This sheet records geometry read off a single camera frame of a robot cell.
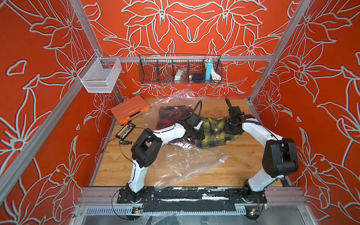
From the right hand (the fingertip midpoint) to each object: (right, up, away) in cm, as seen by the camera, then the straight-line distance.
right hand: (226, 130), depth 91 cm
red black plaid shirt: (-39, +10, +10) cm, 42 cm away
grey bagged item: (-31, +38, +1) cm, 48 cm away
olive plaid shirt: (-7, -4, +4) cm, 8 cm away
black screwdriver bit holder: (-70, 0, +9) cm, 70 cm away
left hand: (-16, -4, -1) cm, 16 cm away
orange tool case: (-70, +15, +16) cm, 74 cm away
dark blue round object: (-19, +35, +3) cm, 40 cm away
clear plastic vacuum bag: (-32, -19, -6) cm, 38 cm away
